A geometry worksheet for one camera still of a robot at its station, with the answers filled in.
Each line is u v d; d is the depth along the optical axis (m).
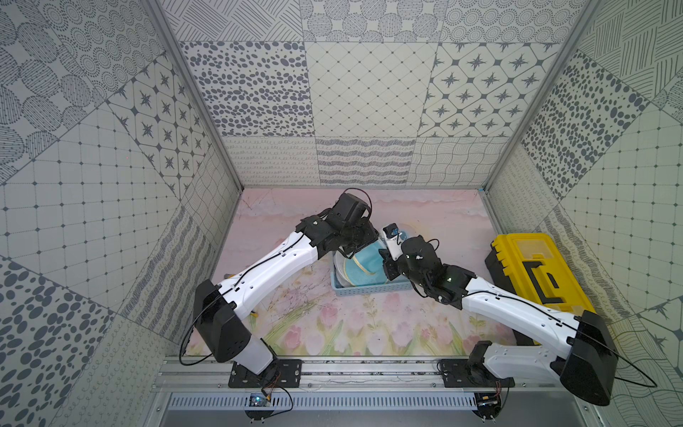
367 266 0.78
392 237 0.66
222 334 0.40
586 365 0.38
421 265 0.57
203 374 0.74
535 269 0.78
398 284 0.86
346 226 0.56
